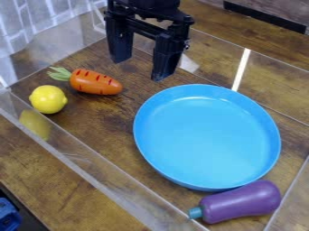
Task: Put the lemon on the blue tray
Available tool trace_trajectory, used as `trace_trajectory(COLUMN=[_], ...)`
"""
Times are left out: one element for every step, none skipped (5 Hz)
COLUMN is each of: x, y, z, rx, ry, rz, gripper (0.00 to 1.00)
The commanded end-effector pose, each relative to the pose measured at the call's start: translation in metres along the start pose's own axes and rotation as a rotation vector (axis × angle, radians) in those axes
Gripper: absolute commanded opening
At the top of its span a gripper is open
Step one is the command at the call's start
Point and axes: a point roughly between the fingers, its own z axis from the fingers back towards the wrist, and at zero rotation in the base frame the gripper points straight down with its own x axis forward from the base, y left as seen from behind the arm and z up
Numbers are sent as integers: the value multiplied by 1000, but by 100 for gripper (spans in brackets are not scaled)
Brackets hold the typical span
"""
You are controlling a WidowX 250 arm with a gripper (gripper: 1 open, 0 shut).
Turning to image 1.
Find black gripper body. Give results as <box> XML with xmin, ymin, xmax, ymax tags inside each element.
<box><xmin>105</xmin><ymin>0</ymin><xmax>193</xmax><ymax>39</ymax></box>

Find blue round tray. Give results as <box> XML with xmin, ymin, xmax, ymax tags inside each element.
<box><xmin>132</xmin><ymin>84</ymin><xmax>280</xmax><ymax>191</ymax></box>

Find white mesh curtain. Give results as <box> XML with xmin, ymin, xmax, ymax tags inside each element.
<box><xmin>0</xmin><ymin>0</ymin><xmax>106</xmax><ymax>58</ymax></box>

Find orange toy carrot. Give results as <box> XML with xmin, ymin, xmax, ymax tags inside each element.
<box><xmin>46</xmin><ymin>67</ymin><xmax>123</xmax><ymax>95</ymax></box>

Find purple toy eggplant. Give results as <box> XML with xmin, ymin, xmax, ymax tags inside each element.
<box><xmin>188</xmin><ymin>180</ymin><xmax>280</xmax><ymax>224</ymax></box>

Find yellow toy lemon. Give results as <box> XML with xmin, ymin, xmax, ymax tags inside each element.
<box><xmin>29</xmin><ymin>85</ymin><xmax>68</xmax><ymax>114</ymax></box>

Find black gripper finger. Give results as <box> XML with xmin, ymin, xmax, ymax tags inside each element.
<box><xmin>151</xmin><ymin>33</ymin><xmax>188</xmax><ymax>81</ymax></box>
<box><xmin>105</xmin><ymin>16</ymin><xmax>133</xmax><ymax>63</ymax></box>

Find clear acrylic enclosure wall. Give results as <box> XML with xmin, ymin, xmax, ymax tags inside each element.
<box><xmin>0</xmin><ymin>0</ymin><xmax>309</xmax><ymax>231</ymax></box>

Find blue object at corner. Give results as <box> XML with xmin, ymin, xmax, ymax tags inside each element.
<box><xmin>0</xmin><ymin>198</ymin><xmax>21</xmax><ymax>231</ymax></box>

